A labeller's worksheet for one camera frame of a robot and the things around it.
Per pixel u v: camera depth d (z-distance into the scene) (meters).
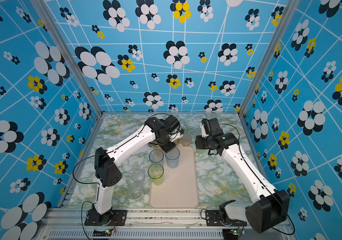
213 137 0.57
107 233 0.70
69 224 0.74
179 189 0.81
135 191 0.82
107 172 0.47
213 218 0.72
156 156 0.83
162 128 0.58
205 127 0.61
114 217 0.73
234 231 0.71
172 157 0.77
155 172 0.76
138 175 0.87
